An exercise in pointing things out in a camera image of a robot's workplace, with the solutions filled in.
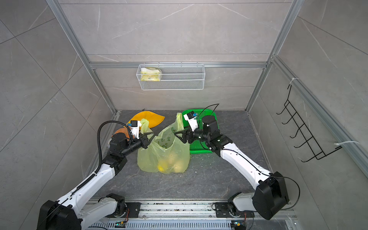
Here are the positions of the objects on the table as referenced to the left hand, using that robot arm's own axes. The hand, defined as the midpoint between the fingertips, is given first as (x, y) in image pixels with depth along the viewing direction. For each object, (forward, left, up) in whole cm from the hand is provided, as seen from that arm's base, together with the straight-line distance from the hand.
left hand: (156, 131), depth 74 cm
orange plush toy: (+17, +29, -21) cm, 40 cm away
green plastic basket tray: (-11, -22, +1) cm, 24 cm away
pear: (-11, -11, -20) cm, 26 cm away
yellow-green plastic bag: (-11, -6, -3) cm, 13 cm away
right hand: (-1, -13, +1) cm, 13 cm away
